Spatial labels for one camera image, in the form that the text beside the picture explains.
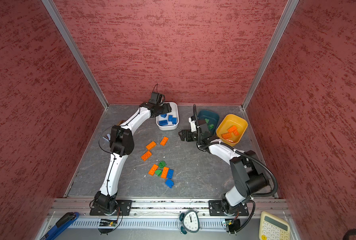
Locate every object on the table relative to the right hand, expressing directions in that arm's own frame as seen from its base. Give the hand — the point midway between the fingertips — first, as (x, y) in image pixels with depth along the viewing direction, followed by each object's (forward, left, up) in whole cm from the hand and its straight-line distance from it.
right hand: (184, 135), depth 90 cm
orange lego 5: (+3, +14, -11) cm, 17 cm away
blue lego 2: (+18, +6, -7) cm, 20 cm away
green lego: (-15, +14, -9) cm, 22 cm away
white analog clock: (-44, -1, -6) cm, 44 cm away
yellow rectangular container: (+17, -33, -9) cm, 38 cm away
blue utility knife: (-43, +58, -7) cm, 73 cm away
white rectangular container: (+19, +10, -9) cm, 24 cm away
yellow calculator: (-47, -40, -10) cm, 62 cm away
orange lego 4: (-8, +24, -10) cm, 27 cm away
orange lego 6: (-18, +20, -11) cm, 29 cm away
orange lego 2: (+10, -36, -9) cm, 38 cm away
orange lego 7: (-19, +12, -10) cm, 25 cm away
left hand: (+22, +11, -1) cm, 25 cm away
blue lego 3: (+24, +15, -8) cm, 29 cm away
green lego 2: (-20, +15, -9) cm, 26 cm away
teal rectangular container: (+20, -22, -10) cm, 32 cm away
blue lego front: (-25, +9, -11) cm, 29 cm away
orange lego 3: (-2, +22, -8) cm, 23 cm away
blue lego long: (+17, +15, -8) cm, 24 cm away
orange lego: (+5, -29, -9) cm, 31 cm away
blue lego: (-21, +9, -9) cm, 24 cm away
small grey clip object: (+6, +52, -8) cm, 53 cm away
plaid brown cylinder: (+18, +46, -7) cm, 50 cm away
